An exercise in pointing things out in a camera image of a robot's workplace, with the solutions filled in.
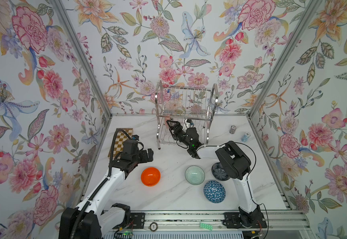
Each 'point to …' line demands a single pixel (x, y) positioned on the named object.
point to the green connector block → (206, 226)
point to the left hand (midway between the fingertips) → (149, 151)
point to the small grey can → (233, 129)
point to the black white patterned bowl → (166, 125)
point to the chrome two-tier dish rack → (179, 104)
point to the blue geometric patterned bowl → (214, 191)
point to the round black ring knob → (153, 226)
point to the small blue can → (245, 137)
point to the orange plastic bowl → (150, 177)
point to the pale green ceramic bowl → (195, 175)
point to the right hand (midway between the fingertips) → (166, 123)
